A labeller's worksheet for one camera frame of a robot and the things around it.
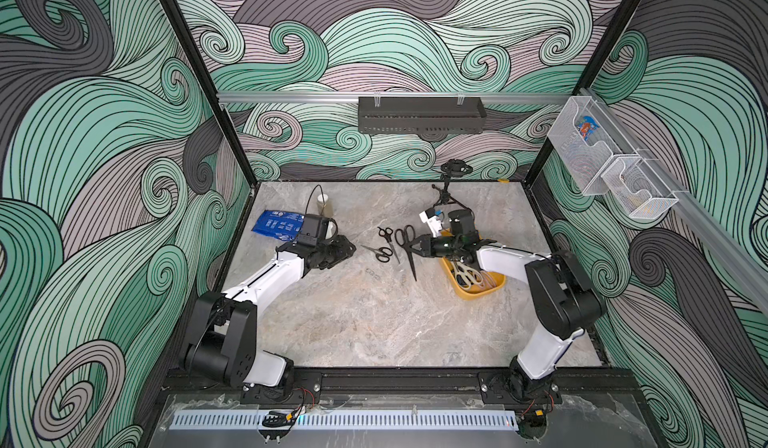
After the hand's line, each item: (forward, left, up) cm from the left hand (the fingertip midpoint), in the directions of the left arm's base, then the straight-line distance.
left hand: (352, 247), depth 87 cm
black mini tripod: (+21, -31, +13) cm, 39 cm away
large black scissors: (+4, -16, 0) cm, 17 cm away
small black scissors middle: (+4, -9, -11) cm, 15 cm away
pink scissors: (-6, -42, -9) cm, 43 cm away
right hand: (+2, -17, -2) cm, 17 cm away
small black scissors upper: (+13, -11, -11) cm, 21 cm away
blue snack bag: (+15, +27, -9) cm, 32 cm away
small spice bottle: (+24, +13, -11) cm, 29 cm away
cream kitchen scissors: (-5, -35, -8) cm, 36 cm away
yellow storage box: (-12, -36, -5) cm, 38 cm away
